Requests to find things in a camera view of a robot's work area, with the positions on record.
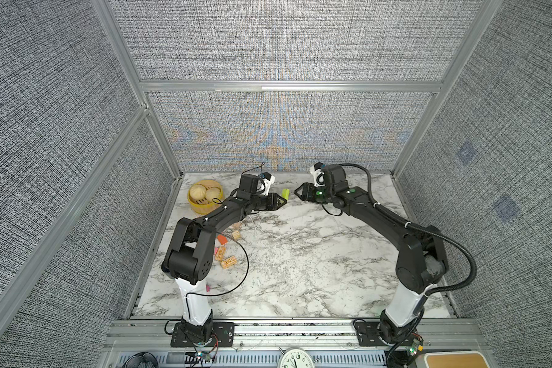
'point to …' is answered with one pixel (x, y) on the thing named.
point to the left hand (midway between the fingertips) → (284, 202)
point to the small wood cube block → (236, 234)
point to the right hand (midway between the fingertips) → (300, 190)
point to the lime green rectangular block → (286, 193)
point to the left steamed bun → (198, 192)
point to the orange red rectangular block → (222, 239)
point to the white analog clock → (296, 357)
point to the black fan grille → (141, 359)
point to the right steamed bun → (212, 192)
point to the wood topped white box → (455, 359)
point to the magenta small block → (208, 288)
